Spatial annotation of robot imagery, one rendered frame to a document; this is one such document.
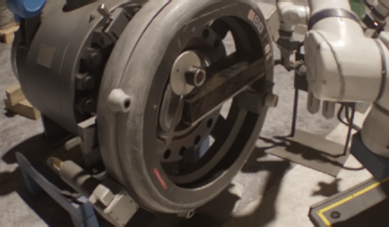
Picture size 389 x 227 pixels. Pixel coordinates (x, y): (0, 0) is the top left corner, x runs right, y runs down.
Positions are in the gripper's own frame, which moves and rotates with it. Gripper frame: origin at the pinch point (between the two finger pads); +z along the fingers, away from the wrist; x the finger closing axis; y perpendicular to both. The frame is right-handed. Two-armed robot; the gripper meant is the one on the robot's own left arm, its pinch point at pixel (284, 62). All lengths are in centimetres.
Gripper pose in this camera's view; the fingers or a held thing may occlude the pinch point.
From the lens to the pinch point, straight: 188.3
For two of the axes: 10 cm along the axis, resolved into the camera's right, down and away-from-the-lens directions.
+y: 9.2, -2.1, 3.4
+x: -4.0, -4.3, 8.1
